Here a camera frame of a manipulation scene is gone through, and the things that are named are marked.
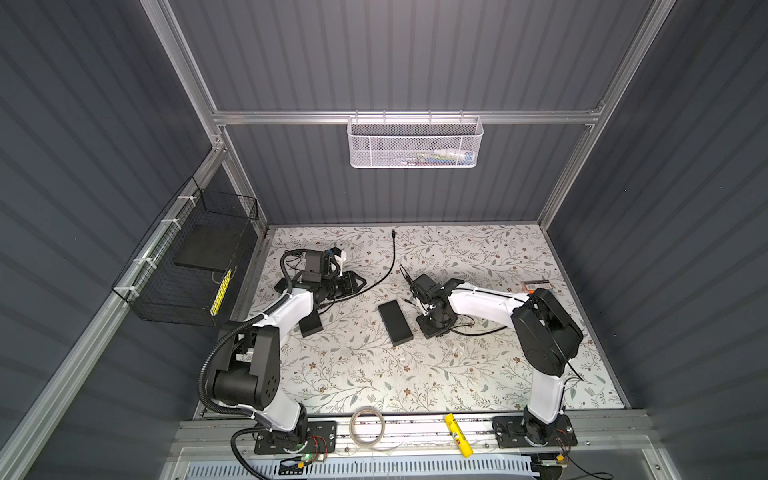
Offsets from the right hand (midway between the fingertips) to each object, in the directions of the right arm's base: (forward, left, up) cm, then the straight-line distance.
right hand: (432, 332), depth 92 cm
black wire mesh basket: (+3, +64, +31) cm, 71 cm away
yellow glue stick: (-28, -4, +3) cm, 28 cm away
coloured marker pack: (+17, -35, +1) cm, 39 cm away
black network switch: (+1, +11, +2) cm, 11 cm away
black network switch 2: (+1, +38, +4) cm, 38 cm away
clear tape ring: (-25, +22, +2) cm, 33 cm away
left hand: (+11, +22, +12) cm, 27 cm away
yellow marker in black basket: (-2, +52, +30) cm, 60 cm away
